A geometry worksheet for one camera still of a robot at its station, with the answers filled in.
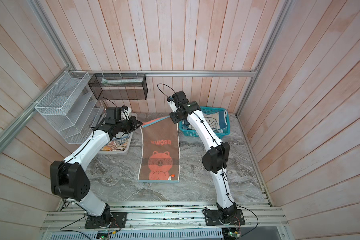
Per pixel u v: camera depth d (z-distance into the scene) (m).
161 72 0.96
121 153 0.91
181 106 0.64
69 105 0.73
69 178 0.45
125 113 0.71
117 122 0.68
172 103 0.80
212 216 0.74
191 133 1.03
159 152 0.98
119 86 1.05
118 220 0.73
